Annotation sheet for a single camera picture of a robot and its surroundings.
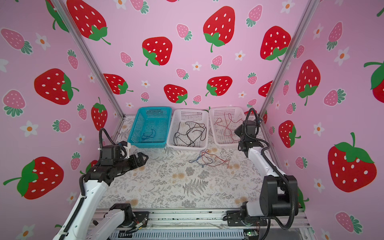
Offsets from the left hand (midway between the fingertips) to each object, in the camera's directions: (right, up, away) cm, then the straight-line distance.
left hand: (141, 158), depth 78 cm
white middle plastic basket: (+23, +15, +32) cm, 42 cm away
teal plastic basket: (-6, +16, +36) cm, 40 cm away
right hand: (+56, +18, +10) cm, 60 cm away
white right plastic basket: (+51, +23, +40) cm, 69 cm away
